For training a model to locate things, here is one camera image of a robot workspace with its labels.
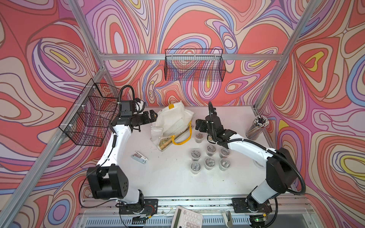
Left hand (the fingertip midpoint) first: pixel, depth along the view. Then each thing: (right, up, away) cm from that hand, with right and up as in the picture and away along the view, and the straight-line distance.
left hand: (152, 116), depth 83 cm
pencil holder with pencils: (+67, -9, +10) cm, 68 cm away
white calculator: (+19, -50, -14) cm, 56 cm away
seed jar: (+29, -14, +11) cm, 34 cm away
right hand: (+30, -5, +5) cm, 31 cm away
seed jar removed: (+36, -21, +6) cm, 42 cm away
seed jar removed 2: (+43, -28, 0) cm, 51 cm away
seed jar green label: (+26, -30, -1) cm, 39 cm away
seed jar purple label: (+26, -23, +4) cm, 35 cm away
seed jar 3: (+34, -28, +1) cm, 44 cm away
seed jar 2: (+44, -22, +5) cm, 50 cm away
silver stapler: (-10, -26, +6) cm, 28 cm away
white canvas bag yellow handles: (+11, -5, +22) cm, 25 cm away
